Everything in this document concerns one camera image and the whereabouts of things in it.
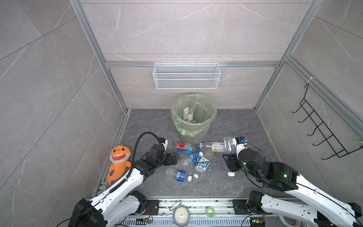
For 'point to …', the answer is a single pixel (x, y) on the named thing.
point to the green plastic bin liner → (204, 111)
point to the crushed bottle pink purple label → (229, 147)
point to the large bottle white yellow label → (215, 146)
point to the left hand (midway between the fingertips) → (174, 153)
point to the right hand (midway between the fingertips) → (228, 155)
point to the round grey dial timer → (181, 215)
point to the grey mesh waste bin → (201, 137)
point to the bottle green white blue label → (202, 164)
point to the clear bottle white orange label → (188, 114)
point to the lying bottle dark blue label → (174, 174)
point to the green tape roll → (210, 212)
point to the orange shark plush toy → (119, 156)
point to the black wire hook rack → (335, 146)
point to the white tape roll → (287, 224)
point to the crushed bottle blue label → (188, 161)
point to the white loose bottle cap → (195, 176)
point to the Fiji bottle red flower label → (185, 148)
